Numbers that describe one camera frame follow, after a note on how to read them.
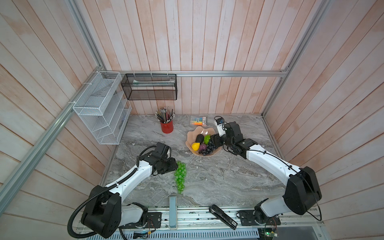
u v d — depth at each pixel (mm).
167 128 1042
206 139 975
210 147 928
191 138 1028
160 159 659
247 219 730
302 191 419
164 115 1008
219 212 717
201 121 1144
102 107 675
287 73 932
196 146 953
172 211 747
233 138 639
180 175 851
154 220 732
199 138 997
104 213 402
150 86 1038
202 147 952
